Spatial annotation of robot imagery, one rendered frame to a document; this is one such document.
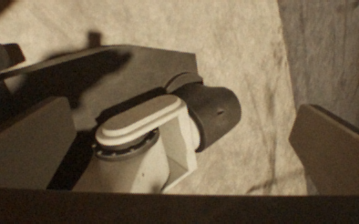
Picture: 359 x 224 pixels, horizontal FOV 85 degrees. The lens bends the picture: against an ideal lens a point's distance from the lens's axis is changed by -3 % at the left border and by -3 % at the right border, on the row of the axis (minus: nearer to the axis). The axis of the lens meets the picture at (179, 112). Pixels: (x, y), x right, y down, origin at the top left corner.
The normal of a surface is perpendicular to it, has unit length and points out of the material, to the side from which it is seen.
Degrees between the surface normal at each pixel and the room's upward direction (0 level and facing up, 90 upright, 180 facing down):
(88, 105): 0
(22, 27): 0
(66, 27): 0
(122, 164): 90
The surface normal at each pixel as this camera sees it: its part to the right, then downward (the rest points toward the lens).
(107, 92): 0.62, 0.25
